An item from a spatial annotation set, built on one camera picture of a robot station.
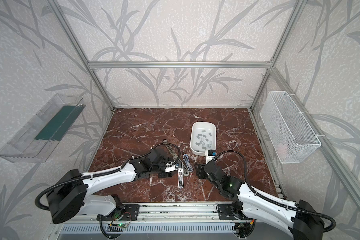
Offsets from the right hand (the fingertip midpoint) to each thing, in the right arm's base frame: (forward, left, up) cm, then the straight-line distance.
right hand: (197, 160), depth 81 cm
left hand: (0, +12, -3) cm, 12 cm away
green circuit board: (-28, +37, -9) cm, 47 cm away
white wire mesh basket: (-1, -39, +24) cm, 46 cm away
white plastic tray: (+27, 0, -9) cm, 29 cm away
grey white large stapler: (+7, +14, -9) cm, 18 cm away
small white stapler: (-7, +9, -10) cm, 15 cm away
